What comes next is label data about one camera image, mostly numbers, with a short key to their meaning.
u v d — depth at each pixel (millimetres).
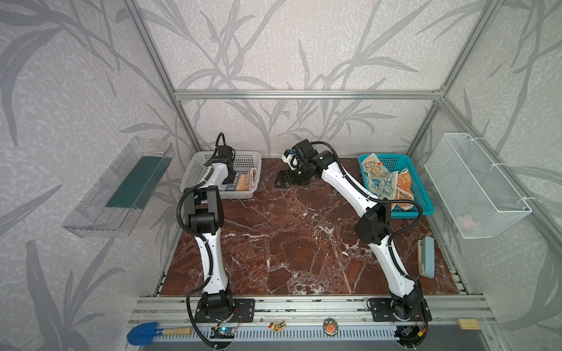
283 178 801
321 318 732
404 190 1012
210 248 611
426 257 812
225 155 850
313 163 667
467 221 719
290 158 823
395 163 1118
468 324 701
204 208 602
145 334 695
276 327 705
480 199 630
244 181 1068
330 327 706
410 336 737
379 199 596
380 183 1048
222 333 715
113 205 630
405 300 632
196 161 1072
